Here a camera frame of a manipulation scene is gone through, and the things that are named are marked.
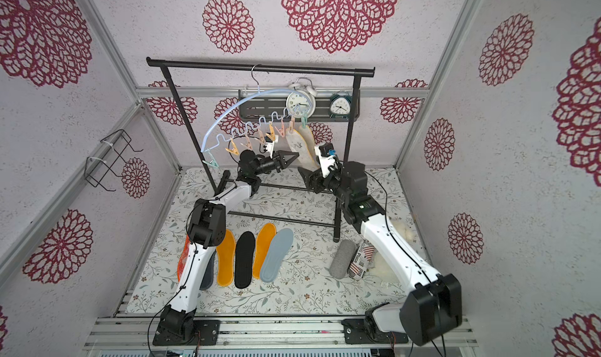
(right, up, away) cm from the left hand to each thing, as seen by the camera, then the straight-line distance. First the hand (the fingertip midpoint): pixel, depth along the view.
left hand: (299, 153), depth 91 cm
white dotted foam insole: (-21, -42, -3) cm, 47 cm away
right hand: (+3, -5, -19) cm, 20 cm away
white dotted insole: (-8, -37, +1) cm, 38 cm away
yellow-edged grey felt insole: (-14, -35, +4) cm, 38 cm away
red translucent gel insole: (-45, -40, -2) cm, 60 cm away
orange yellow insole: (-29, -39, -1) cm, 49 cm away
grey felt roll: (+16, -40, -5) cm, 43 cm away
